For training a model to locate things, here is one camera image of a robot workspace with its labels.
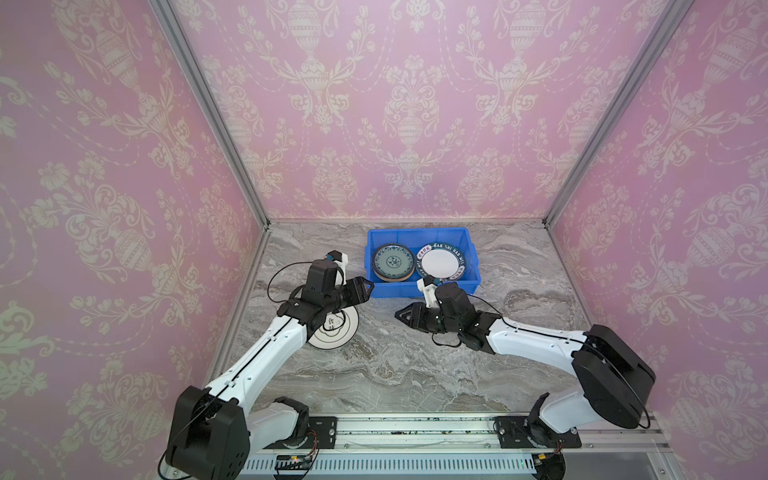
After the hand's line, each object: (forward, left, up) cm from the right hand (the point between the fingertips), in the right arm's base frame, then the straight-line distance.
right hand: (399, 315), depth 81 cm
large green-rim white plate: (+26, -16, -11) cm, 33 cm away
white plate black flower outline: (+2, +19, -12) cm, 23 cm away
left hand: (+6, +8, +5) cm, 11 cm away
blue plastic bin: (+35, -8, -9) cm, 37 cm away
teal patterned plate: (+25, 0, -9) cm, 27 cm away
